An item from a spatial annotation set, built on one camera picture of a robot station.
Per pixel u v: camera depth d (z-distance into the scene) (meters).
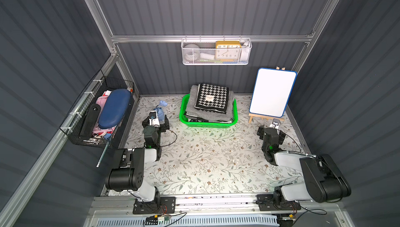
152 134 0.70
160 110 1.01
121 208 0.74
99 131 0.66
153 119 0.77
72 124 0.61
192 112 0.97
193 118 0.99
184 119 0.99
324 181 0.44
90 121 0.63
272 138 0.69
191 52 0.84
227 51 0.89
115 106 0.68
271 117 1.00
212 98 0.96
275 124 0.77
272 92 0.89
